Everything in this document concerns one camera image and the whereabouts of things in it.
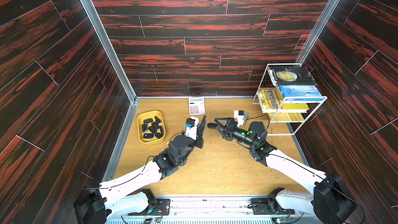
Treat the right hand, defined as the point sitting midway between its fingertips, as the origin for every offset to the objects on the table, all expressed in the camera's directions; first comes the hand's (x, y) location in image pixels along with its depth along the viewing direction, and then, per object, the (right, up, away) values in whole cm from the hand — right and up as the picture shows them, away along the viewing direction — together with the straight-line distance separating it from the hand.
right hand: (217, 122), depth 73 cm
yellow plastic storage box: (-44, +3, +32) cm, 55 cm away
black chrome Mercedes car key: (-38, -1, +32) cm, 49 cm away
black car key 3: (-35, -10, +25) cm, 44 cm away
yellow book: (+49, +9, +18) cm, 53 cm away
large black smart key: (0, -4, +28) cm, 29 cm away
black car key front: (-44, -1, +31) cm, 54 cm away
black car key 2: (-42, -11, +25) cm, 50 cm away
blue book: (+38, +15, +3) cm, 41 cm away
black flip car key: (-40, -6, +28) cm, 49 cm away
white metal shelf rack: (+51, -2, +33) cm, 61 cm away
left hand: (-7, -2, -2) cm, 8 cm away
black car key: (-45, -5, +28) cm, 53 cm away
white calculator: (-10, +10, +39) cm, 41 cm away
